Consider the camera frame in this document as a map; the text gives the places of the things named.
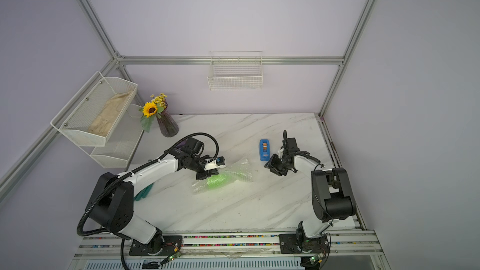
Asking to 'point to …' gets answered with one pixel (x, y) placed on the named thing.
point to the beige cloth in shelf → (103, 122)
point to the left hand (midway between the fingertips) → (214, 172)
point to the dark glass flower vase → (167, 125)
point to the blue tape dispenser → (264, 149)
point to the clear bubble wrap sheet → (200, 186)
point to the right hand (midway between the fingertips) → (268, 169)
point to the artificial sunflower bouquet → (151, 109)
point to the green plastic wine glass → (223, 179)
